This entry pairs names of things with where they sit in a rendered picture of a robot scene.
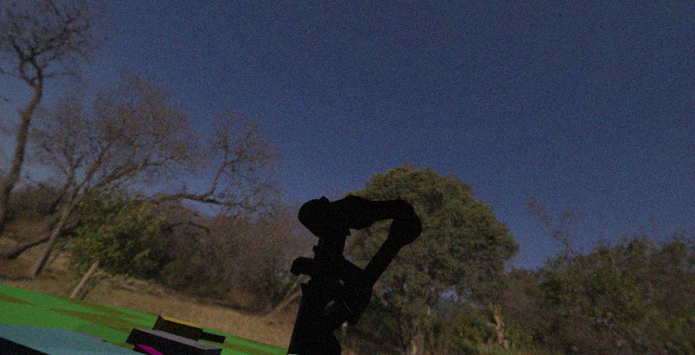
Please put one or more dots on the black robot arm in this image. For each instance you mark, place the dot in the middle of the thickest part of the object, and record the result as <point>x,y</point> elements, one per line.
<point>331,221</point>

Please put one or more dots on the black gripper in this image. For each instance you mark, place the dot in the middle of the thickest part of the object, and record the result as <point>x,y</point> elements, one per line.
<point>321,289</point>

